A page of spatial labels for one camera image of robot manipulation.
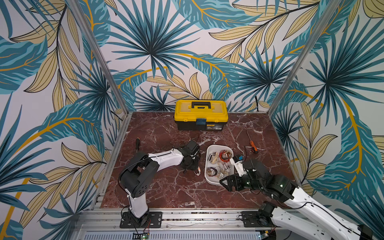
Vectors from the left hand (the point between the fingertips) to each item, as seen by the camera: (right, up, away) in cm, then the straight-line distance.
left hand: (194, 168), depth 90 cm
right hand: (+15, 0, -18) cm, 23 cm away
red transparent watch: (+19, +7, +3) cm, 21 cm away
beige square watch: (+12, +6, +4) cm, 14 cm away
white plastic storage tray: (+14, +2, +2) cm, 14 cm away
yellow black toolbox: (+4, +33, +5) cm, 33 cm away
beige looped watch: (+16, -3, -2) cm, 17 cm away
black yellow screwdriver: (-38, +14, +10) cm, 42 cm away
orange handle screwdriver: (+39, +12, +8) cm, 42 cm away
